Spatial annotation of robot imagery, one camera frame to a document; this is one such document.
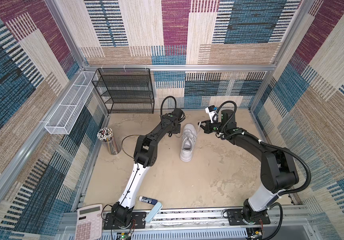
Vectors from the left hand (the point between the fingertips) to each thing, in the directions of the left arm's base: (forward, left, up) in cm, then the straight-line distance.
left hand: (175, 128), depth 107 cm
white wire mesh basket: (-1, +69, +15) cm, 70 cm away
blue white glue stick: (-46, +15, 0) cm, 49 cm away
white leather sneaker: (-12, -9, +7) cm, 17 cm away
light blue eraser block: (-52, +12, +1) cm, 53 cm away
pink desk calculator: (-56, +42, -1) cm, 70 cm away
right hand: (-10, -14, +15) cm, 23 cm away
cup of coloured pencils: (-17, +38, +16) cm, 45 cm away
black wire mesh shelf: (+24, +36, +15) cm, 46 cm away
